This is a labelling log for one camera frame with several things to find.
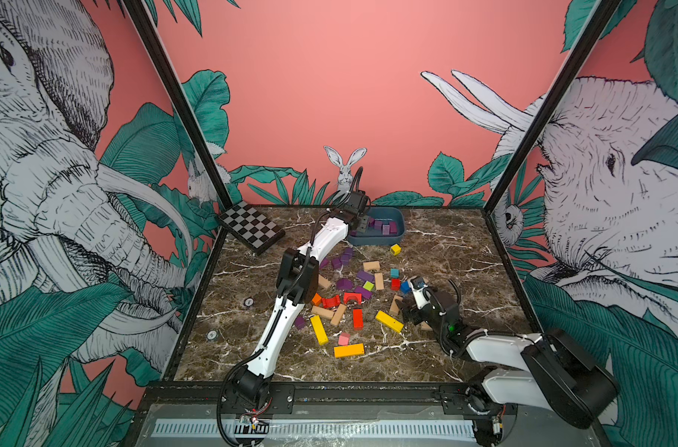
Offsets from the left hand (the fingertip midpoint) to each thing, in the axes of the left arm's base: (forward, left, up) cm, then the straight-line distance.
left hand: (361, 214), depth 107 cm
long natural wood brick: (-24, +15, -8) cm, 30 cm away
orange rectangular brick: (-32, +17, -6) cm, 37 cm away
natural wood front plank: (-36, +15, -9) cm, 40 cm away
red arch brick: (-32, +3, -6) cm, 33 cm away
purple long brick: (-23, 0, -8) cm, 24 cm away
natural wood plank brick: (-25, -5, -9) cm, 27 cm away
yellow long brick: (-41, +16, -8) cm, 45 cm away
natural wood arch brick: (-19, -3, -8) cm, 21 cm away
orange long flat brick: (-48, +7, -9) cm, 49 cm away
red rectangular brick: (-39, +4, -8) cm, 40 cm away
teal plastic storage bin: (-1, -10, -6) cm, 12 cm away
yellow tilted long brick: (-40, -7, -8) cm, 41 cm away
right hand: (-31, -13, -3) cm, 34 cm away
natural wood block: (-37, -8, -6) cm, 39 cm away
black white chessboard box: (+2, +45, -6) cm, 45 cm away
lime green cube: (-27, -1, -8) cm, 28 cm away
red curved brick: (-33, +12, -7) cm, 36 cm away
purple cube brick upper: (-11, +5, -9) cm, 15 cm away
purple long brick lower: (-30, 0, -9) cm, 31 cm away
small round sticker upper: (-31, +40, -9) cm, 51 cm away
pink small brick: (-45, +8, -8) cm, 46 cm away
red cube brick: (-27, -10, -8) cm, 30 cm away
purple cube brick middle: (-15, +7, -8) cm, 19 cm away
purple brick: (-1, -14, -7) cm, 15 cm away
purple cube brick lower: (-17, +10, -7) cm, 21 cm away
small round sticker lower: (-41, +50, -9) cm, 65 cm away
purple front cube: (-40, +22, -7) cm, 46 cm away
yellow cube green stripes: (-13, -12, -7) cm, 19 cm away
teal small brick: (-22, -11, -9) cm, 26 cm away
